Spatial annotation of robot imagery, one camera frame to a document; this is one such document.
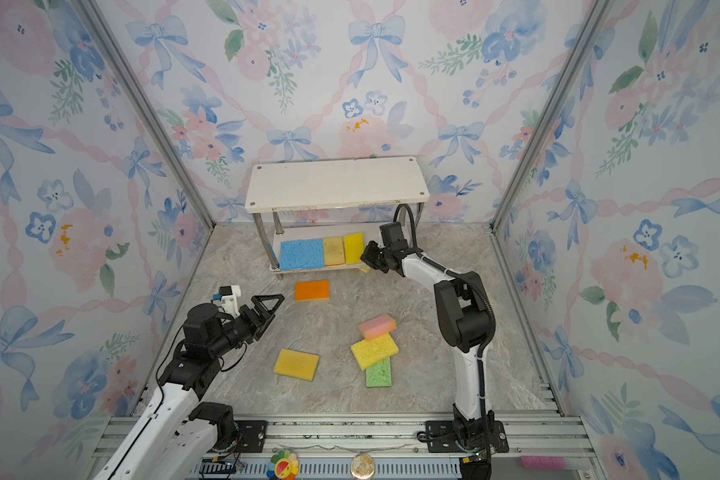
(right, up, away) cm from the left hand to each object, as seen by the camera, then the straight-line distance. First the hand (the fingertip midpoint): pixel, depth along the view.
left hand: (279, 303), depth 75 cm
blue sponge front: (+5, +12, +25) cm, 29 cm away
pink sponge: (+25, -9, +13) cm, 30 cm away
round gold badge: (+21, -37, -5) cm, 43 cm away
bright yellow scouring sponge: (+18, +16, +28) cm, 37 cm away
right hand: (+20, +13, +24) cm, 34 cm away
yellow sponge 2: (+22, +7, +31) cm, 38 cm away
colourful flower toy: (+3, -37, -6) cm, 37 cm away
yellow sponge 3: (+2, -19, +10) cm, 21 cm away
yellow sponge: (+11, +14, +26) cm, 31 cm away
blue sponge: (-2, +12, +27) cm, 30 cm away
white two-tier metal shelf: (+4, +29, +45) cm, 54 cm away
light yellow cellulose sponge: (+23, -16, +10) cm, 30 cm away
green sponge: (+25, -21, +7) cm, 33 cm away
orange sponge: (+4, 0, +26) cm, 26 cm away
